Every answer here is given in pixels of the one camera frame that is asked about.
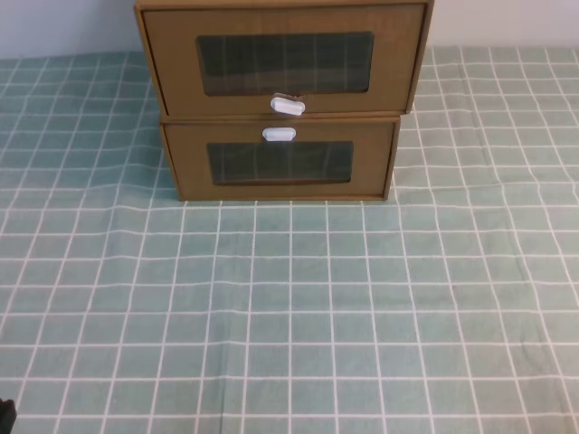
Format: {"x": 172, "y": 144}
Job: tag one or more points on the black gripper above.
{"x": 8, "y": 416}

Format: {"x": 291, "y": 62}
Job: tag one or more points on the brown cardboard shoebox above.
{"x": 329, "y": 158}
{"x": 233, "y": 58}

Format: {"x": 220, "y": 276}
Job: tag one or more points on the white drawer handle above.
{"x": 278, "y": 134}
{"x": 286, "y": 105}

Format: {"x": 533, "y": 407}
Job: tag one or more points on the cyan checked tablecloth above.
{"x": 451, "y": 307}

